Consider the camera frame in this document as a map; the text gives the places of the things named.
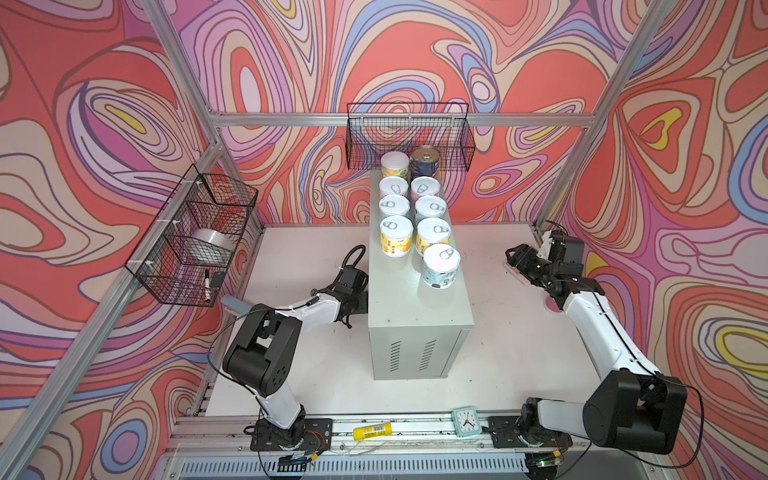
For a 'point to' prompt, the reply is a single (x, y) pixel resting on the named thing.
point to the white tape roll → (211, 240)
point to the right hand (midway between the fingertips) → (514, 261)
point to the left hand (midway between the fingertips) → (362, 299)
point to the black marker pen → (207, 286)
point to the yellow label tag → (372, 431)
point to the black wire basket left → (185, 257)
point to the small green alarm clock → (466, 421)
